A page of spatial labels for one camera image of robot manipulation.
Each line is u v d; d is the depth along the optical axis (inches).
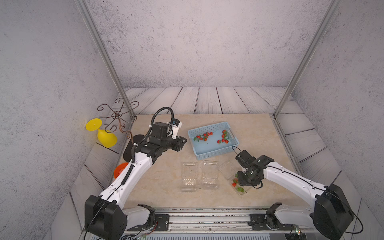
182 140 28.5
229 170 35.9
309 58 34.4
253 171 23.2
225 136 42.4
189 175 35.2
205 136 42.3
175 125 27.0
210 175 35.1
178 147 27.3
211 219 29.3
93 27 30.0
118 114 31.1
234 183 32.6
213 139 41.6
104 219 15.1
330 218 15.5
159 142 23.4
